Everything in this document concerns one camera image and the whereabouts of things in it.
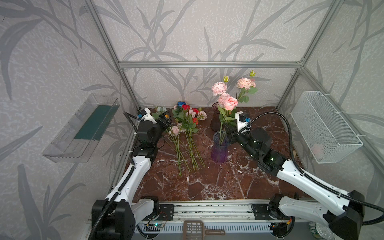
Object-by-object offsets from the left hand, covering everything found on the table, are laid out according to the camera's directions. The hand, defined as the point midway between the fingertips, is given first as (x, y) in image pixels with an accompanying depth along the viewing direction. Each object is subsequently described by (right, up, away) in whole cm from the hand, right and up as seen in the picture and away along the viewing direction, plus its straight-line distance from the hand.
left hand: (170, 109), depth 76 cm
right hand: (+29, -4, -7) cm, 30 cm away
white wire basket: (+70, -13, -14) cm, 73 cm away
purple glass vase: (+26, -21, +5) cm, 34 cm away
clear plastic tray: (-37, -15, -12) cm, 42 cm away
